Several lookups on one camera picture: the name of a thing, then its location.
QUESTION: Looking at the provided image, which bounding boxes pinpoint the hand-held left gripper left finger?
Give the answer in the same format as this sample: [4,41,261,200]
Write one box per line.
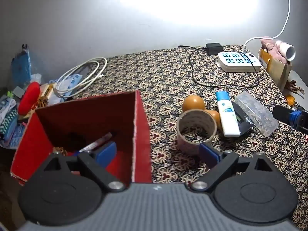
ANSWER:
[43,141,127,194]

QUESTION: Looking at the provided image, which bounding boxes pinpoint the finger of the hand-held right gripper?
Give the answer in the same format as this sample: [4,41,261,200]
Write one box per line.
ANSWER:
[272,105,308,135]

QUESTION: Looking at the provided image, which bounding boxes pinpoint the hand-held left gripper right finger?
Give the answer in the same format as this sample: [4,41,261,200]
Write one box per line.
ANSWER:
[191,142,273,193]

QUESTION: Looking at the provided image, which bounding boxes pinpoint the tape roll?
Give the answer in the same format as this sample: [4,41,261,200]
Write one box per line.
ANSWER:
[176,109,218,155]

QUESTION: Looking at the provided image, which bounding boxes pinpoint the clear plastic case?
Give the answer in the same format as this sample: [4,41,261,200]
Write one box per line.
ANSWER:
[234,91,280,137]

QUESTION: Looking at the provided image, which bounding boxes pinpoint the brown wooden gourd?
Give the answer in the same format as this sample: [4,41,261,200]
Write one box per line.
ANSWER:
[182,95,222,131]

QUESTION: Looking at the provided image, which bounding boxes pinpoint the red cardboard box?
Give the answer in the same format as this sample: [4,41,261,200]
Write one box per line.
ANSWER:
[10,90,152,186]

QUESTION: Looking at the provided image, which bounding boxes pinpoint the pen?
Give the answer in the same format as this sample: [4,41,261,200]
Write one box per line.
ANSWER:
[78,132,113,153]

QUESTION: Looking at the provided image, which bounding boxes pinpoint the dried flowers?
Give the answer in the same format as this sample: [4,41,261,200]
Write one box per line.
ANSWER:
[285,79,305,97]

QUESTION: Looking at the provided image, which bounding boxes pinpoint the black flat device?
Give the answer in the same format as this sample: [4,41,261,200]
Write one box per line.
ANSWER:
[232,101,253,136]

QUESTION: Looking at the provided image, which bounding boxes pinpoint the white tube with blue cap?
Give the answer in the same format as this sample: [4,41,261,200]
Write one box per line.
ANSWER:
[216,91,240,137]

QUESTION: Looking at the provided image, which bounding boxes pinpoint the gold paper bag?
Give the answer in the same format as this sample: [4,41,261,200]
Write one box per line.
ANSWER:
[259,48,293,90]

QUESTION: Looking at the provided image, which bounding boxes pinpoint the white power strip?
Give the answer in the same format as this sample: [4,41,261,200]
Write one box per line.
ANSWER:
[217,52,261,73]

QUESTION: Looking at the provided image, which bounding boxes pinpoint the white plastic cylinder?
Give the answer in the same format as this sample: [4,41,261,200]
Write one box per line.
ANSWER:
[275,40,296,62]

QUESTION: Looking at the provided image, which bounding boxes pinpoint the pink cloth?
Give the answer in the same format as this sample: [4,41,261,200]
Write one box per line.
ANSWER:
[261,36,287,60]

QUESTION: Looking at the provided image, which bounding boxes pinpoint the small pinecone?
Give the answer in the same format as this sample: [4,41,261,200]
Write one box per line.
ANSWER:
[36,96,50,107]

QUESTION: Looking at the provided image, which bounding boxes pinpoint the blue and white packet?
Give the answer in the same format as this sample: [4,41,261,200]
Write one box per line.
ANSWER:
[55,73,83,94]

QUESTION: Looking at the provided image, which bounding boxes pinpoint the floral patterned tablecloth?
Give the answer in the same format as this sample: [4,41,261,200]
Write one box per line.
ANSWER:
[72,44,308,229]

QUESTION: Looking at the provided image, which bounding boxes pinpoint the red round cushion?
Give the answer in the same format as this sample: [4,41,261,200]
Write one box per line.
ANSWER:
[18,82,41,115]

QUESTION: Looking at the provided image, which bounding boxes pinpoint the black charger adapter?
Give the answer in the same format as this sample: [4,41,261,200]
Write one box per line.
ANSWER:
[206,43,222,55]

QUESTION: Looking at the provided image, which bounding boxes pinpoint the green striped cloth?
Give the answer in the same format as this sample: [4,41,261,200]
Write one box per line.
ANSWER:
[0,108,18,135]

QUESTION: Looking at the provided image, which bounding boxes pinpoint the blue package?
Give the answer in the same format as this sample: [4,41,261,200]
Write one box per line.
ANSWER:
[11,44,32,87]

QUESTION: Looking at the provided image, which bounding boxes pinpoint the black charger cable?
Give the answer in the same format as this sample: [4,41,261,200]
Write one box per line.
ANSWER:
[178,45,261,88]

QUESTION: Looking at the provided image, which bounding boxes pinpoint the coiled white cable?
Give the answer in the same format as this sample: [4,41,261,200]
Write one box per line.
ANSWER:
[53,57,107,98]

